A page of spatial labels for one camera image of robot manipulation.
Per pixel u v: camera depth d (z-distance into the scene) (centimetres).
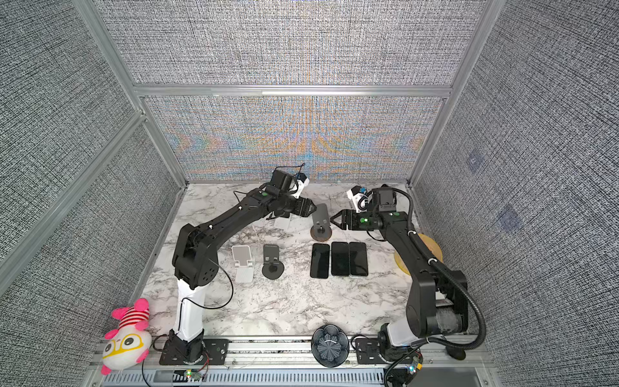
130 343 69
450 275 43
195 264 53
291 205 79
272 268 90
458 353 73
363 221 73
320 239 100
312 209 86
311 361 73
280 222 103
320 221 97
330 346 74
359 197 77
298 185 77
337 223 79
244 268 95
